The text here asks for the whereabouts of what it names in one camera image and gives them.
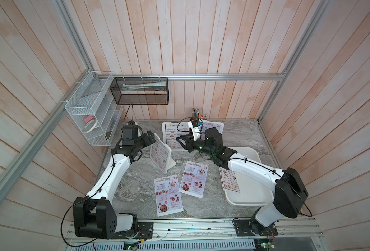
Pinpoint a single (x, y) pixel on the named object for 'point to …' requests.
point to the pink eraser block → (89, 118)
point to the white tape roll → (89, 130)
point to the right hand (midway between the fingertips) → (177, 138)
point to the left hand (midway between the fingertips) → (148, 139)
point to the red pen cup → (195, 113)
